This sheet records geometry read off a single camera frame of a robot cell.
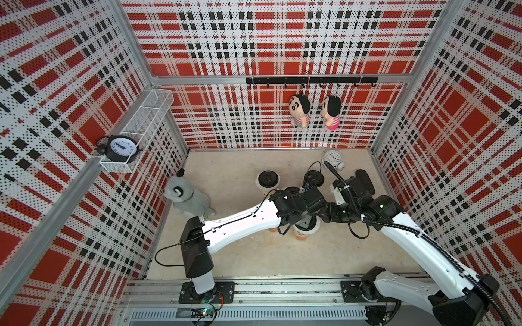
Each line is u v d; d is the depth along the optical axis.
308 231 0.72
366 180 1.05
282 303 0.73
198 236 0.42
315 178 0.86
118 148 0.64
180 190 0.79
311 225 0.72
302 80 0.88
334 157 1.12
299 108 0.91
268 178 0.85
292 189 0.82
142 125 0.80
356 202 0.55
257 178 0.87
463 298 0.37
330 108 0.96
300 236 0.80
